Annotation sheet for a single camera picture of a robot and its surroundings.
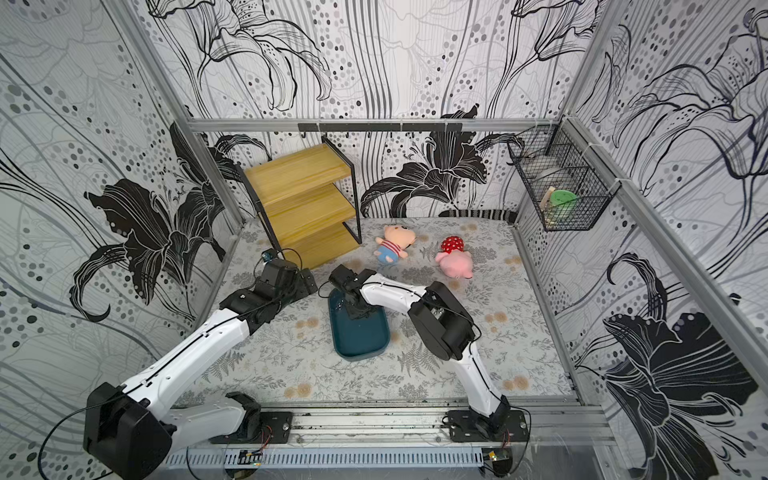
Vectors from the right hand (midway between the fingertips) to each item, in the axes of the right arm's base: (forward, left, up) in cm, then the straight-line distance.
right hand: (365, 306), depth 96 cm
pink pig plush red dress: (+14, -30, +7) cm, 34 cm away
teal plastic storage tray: (-13, +1, +5) cm, 14 cm away
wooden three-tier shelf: (+31, +21, +18) cm, 42 cm away
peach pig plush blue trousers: (+19, -9, +8) cm, 22 cm away
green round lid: (+15, -55, +33) cm, 66 cm away
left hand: (-3, +15, +16) cm, 22 cm away
